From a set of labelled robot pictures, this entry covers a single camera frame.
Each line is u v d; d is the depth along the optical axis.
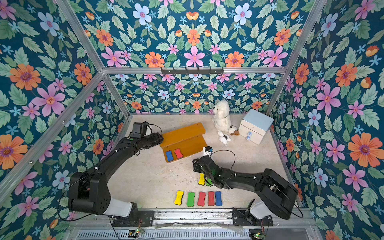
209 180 0.73
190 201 0.80
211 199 0.78
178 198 0.80
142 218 0.73
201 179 0.85
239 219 0.73
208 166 0.64
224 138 1.01
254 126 0.94
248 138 1.02
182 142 0.90
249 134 0.99
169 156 0.95
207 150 0.77
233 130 1.07
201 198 0.81
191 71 0.93
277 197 0.43
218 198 0.78
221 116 0.96
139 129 0.68
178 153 0.95
